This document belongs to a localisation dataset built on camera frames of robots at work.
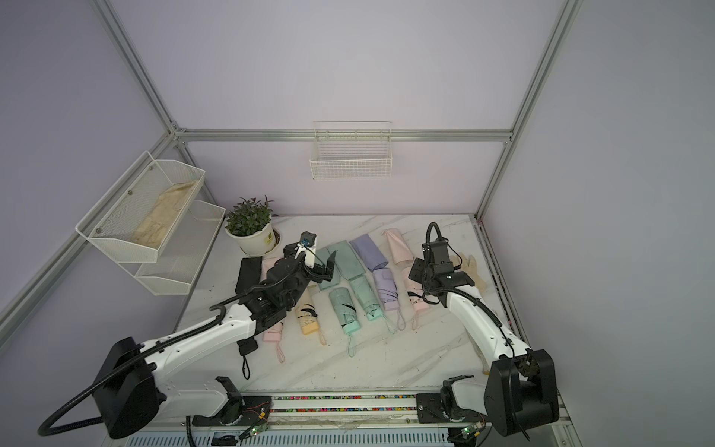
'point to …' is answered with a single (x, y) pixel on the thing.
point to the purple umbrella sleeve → (370, 252)
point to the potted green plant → (249, 223)
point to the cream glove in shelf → (158, 223)
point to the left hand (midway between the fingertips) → (318, 249)
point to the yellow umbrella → (307, 318)
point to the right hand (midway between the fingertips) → (423, 272)
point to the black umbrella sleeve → (249, 274)
